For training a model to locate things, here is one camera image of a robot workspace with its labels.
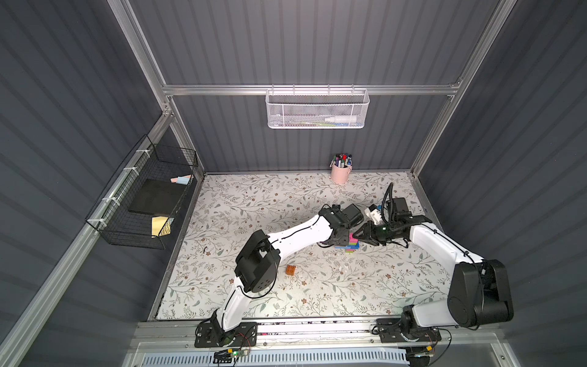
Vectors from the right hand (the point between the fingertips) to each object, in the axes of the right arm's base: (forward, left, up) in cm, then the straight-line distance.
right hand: (357, 238), depth 85 cm
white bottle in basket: (+42, +4, +24) cm, 49 cm away
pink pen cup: (+39, +1, -6) cm, 40 cm away
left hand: (-1, +5, -2) cm, 6 cm away
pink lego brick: (0, +2, 0) cm, 2 cm away
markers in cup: (+40, +2, +3) cm, 41 cm away
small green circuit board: (-36, +44, -10) cm, 58 cm away
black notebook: (+5, +69, +18) cm, 72 cm away
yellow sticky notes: (-10, +59, +24) cm, 64 cm away
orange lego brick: (-9, +25, -9) cm, 28 cm away
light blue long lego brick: (0, +2, -6) cm, 6 cm away
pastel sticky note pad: (+15, +65, +16) cm, 69 cm away
